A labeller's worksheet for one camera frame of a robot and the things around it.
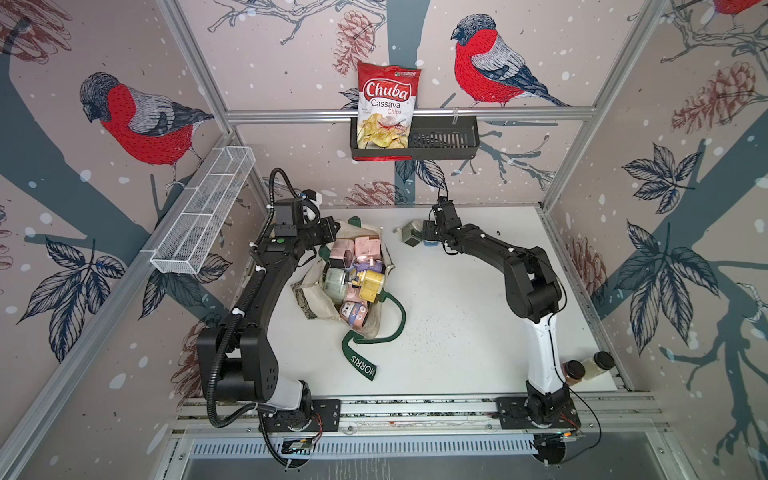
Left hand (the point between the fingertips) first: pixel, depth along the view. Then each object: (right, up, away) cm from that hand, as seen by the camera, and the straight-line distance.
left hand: (343, 218), depth 83 cm
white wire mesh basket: (-37, -8, -13) cm, 40 cm away
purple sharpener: (+9, -15, +6) cm, 19 cm away
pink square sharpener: (+6, -8, +5) cm, 11 cm away
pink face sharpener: (+3, -27, -1) cm, 27 cm away
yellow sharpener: (+7, -18, +1) cm, 20 cm away
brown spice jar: (+61, -40, -8) cm, 73 cm away
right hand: (+28, -2, +22) cm, 35 cm away
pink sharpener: (0, -10, +1) cm, 10 cm away
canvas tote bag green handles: (0, -21, +6) cm, 22 cm away
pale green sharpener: (-2, -19, 0) cm, 19 cm away
